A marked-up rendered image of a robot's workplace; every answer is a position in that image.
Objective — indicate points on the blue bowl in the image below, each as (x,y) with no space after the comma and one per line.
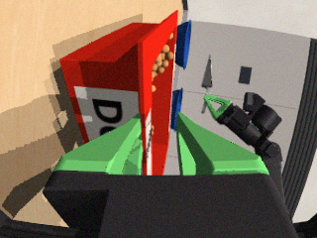
(182,42)
(175,107)

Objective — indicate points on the red cardboard food box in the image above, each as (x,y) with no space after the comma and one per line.
(103,80)

